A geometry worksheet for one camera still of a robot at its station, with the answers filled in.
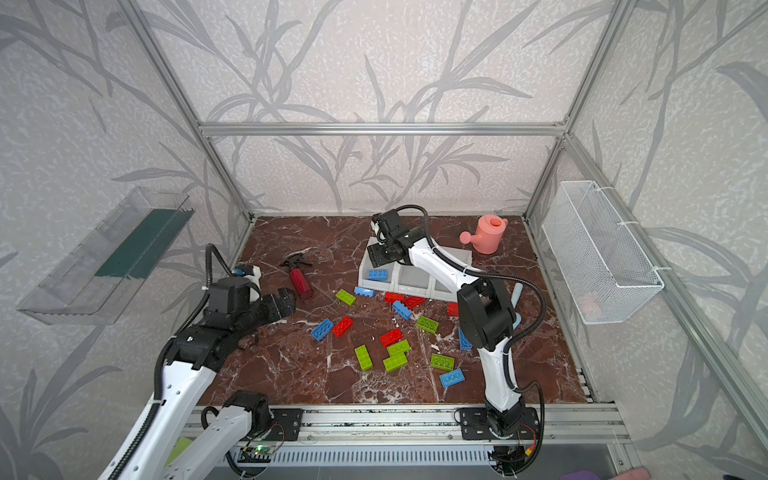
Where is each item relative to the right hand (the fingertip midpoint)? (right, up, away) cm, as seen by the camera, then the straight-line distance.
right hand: (380, 243), depth 94 cm
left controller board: (-29, -51, -22) cm, 63 cm away
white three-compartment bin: (+6, -11, +3) cm, 13 cm away
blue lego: (-6, -16, +2) cm, 17 cm away
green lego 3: (+6, -31, -7) cm, 32 cm away
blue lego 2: (+7, -21, -1) cm, 22 cm away
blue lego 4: (-1, -11, +7) cm, 13 cm away
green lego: (-11, -18, +2) cm, 21 cm away
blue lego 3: (-17, -26, -5) cm, 31 cm away
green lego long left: (-4, -32, -10) cm, 34 cm away
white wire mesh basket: (+50, -6, -33) cm, 60 cm away
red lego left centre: (-11, -25, -5) cm, 28 cm away
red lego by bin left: (+3, -17, +2) cm, 18 cm away
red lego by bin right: (+10, -19, 0) cm, 21 cm away
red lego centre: (+4, -28, -6) cm, 29 cm away
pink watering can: (+37, +3, +9) cm, 38 cm away
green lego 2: (+15, -24, -5) cm, 29 cm away
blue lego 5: (+21, -37, -13) cm, 44 cm away
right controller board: (+34, -54, -21) cm, 67 cm away
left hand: (-22, -11, -18) cm, 31 cm away
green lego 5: (+18, -33, -11) cm, 40 cm away
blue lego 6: (+25, -30, -7) cm, 40 cm away
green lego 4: (+5, -33, -11) cm, 35 cm away
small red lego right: (+23, -21, -1) cm, 31 cm away
